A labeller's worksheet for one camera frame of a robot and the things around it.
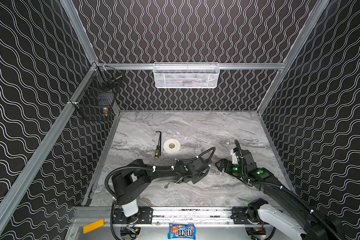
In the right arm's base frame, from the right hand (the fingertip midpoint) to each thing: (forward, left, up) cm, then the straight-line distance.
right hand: (222, 166), depth 83 cm
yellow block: (-29, +64, -5) cm, 71 cm away
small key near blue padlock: (-9, +31, -7) cm, 33 cm away
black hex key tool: (+13, +39, -5) cm, 41 cm away
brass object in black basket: (+21, +64, +23) cm, 71 cm away
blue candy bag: (-30, +21, -5) cm, 37 cm away
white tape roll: (+22, +30, -6) cm, 38 cm away
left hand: (-3, +11, -3) cm, 11 cm away
